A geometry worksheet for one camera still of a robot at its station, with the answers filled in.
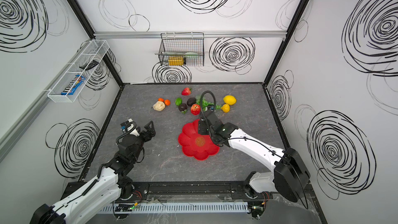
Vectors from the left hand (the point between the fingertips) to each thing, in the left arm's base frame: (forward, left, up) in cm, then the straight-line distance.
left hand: (148, 124), depth 81 cm
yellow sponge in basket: (+32, -12, +17) cm, 38 cm away
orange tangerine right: (+24, -4, -12) cm, 27 cm away
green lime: (+24, -11, -11) cm, 29 cm away
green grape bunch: (+22, -30, -10) cm, 38 cm away
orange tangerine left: (+27, +2, -12) cm, 30 cm away
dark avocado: (+25, -20, -11) cm, 34 cm away
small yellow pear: (+20, -43, -11) cm, 49 cm away
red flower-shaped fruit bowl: (-5, -26, -14) cm, 31 cm away
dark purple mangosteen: (+20, -15, -11) cm, 27 cm away
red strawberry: (+34, -16, -12) cm, 39 cm away
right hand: (+2, -29, -1) cm, 29 cm away
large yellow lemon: (+28, -47, -13) cm, 56 cm away
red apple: (+17, -24, -10) cm, 31 cm away
